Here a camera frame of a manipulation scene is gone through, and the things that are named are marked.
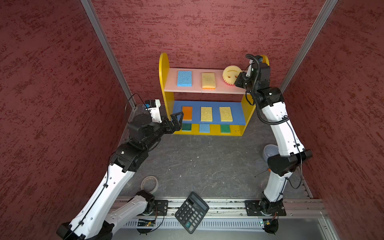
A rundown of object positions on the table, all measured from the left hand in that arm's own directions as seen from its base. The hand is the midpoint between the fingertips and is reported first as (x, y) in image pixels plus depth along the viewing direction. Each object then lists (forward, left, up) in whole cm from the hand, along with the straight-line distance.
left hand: (175, 118), depth 63 cm
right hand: (+23, -30, +6) cm, 38 cm away
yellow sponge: (+23, -16, -23) cm, 36 cm away
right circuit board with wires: (-36, -47, -39) cm, 70 cm away
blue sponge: (+20, -15, -35) cm, 43 cm away
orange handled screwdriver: (-20, -37, -6) cm, 42 cm away
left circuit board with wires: (-35, +16, -40) cm, 56 cm away
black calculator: (-31, -8, -35) cm, 47 cm away
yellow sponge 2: (+22, -29, -22) cm, 43 cm away
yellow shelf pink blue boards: (+45, -12, -32) cm, 56 cm away
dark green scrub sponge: (+21, -2, -35) cm, 41 cm away
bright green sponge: (+20, -30, -35) cm, 50 cm away
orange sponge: (+23, -3, -21) cm, 32 cm away
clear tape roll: (-17, +17, -39) cm, 45 cm away
